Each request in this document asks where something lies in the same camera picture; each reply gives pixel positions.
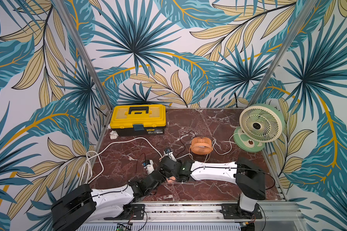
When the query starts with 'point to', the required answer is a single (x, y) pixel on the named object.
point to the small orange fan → (201, 145)
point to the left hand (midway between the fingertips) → (165, 173)
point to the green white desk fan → (259, 123)
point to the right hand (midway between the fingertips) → (167, 165)
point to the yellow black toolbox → (129, 120)
